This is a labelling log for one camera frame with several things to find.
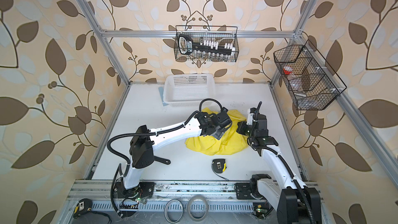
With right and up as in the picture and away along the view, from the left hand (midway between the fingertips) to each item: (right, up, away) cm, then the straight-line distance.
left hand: (217, 126), depth 82 cm
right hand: (+12, 0, +3) cm, 13 cm away
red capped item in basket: (+37, +30, -1) cm, 48 cm away
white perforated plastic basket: (-19, +21, +34) cm, 45 cm away
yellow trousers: (+9, -9, +2) cm, 13 cm away
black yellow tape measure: (+1, -20, -3) cm, 20 cm away
